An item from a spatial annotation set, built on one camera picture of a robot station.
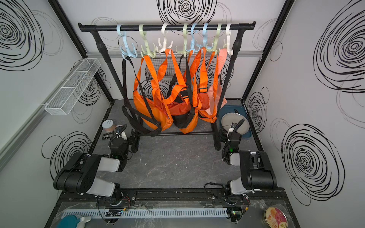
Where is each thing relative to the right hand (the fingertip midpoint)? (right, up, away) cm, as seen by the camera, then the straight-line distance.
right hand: (230, 130), depth 92 cm
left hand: (-69, 0, -2) cm, 69 cm away
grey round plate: (+3, +7, +14) cm, 16 cm away
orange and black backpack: (-57, +2, +3) cm, 57 cm away
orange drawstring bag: (-25, +4, -11) cm, 28 cm away
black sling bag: (-30, +8, -13) cm, 33 cm away
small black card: (-84, -4, +5) cm, 84 cm away
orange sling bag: (-17, +12, -8) cm, 23 cm away
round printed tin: (+13, -38, -26) cm, 47 cm away
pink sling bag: (-14, +14, -13) cm, 23 cm away
